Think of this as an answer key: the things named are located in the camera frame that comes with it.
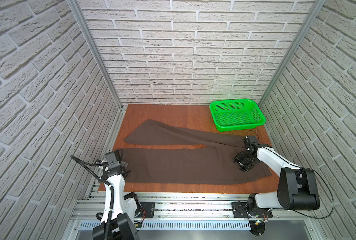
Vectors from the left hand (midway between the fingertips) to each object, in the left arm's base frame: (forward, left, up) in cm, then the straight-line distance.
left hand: (118, 164), depth 82 cm
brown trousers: (+2, -56, -5) cm, 56 cm away
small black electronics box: (-28, -14, -7) cm, 32 cm away
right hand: (+1, -69, -3) cm, 69 cm away
